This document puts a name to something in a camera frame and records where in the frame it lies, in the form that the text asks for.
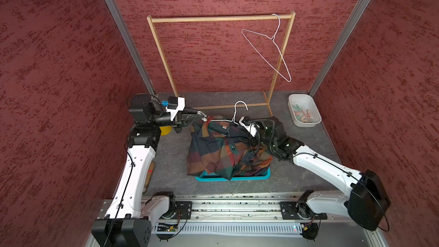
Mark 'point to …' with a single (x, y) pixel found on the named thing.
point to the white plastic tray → (304, 102)
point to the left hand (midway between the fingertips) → (201, 115)
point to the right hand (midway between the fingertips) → (241, 130)
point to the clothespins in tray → (304, 116)
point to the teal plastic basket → (207, 176)
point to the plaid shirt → (219, 146)
